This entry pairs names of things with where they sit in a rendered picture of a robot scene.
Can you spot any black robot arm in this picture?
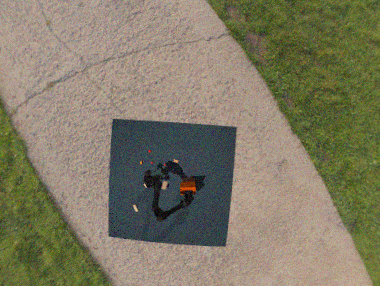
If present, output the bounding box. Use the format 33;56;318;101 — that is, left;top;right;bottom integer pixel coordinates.
144;175;194;222

